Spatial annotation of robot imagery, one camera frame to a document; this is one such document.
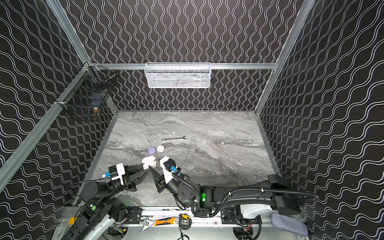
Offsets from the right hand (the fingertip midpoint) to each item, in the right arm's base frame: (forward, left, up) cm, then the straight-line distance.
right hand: (155, 164), depth 60 cm
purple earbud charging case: (+23, +14, -28) cm, 39 cm away
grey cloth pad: (-15, -60, -30) cm, 69 cm away
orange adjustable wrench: (-16, +8, -29) cm, 34 cm away
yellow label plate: (-17, +45, -28) cm, 56 cm away
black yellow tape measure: (-16, -11, -28) cm, 34 cm away
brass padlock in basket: (+32, +40, -2) cm, 51 cm away
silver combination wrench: (+34, -6, -30) cm, 46 cm away
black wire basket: (+50, +52, -2) cm, 72 cm away
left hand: (-2, +2, +1) cm, 3 cm away
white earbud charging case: (+25, +8, -28) cm, 39 cm away
